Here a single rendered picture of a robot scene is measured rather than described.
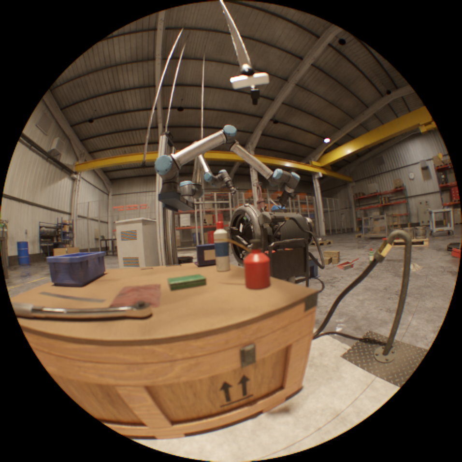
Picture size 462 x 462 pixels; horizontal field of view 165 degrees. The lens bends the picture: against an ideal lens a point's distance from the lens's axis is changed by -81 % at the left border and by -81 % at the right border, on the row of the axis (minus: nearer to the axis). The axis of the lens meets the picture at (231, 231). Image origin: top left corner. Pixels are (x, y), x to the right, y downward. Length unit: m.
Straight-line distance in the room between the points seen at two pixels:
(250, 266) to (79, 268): 0.63
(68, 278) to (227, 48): 8.38
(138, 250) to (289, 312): 1.34
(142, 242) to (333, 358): 1.57
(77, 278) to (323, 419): 1.01
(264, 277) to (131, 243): 1.30
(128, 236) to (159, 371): 1.36
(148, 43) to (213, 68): 3.24
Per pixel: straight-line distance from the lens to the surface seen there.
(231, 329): 0.32
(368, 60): 11.09
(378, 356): 0.96
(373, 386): 0.84
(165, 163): 1.26
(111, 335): 0.34
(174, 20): 8.03
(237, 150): 1.50
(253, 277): 0.46
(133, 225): 1.55
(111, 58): 9.07
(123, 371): 0.37
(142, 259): 1.51
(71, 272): 0.74
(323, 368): 0.87
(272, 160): 11.68
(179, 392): 0.44
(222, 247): 0.72
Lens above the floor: 0.63
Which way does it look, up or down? 2 degrees up
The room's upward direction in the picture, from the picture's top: 4 degrees counter-clockwise
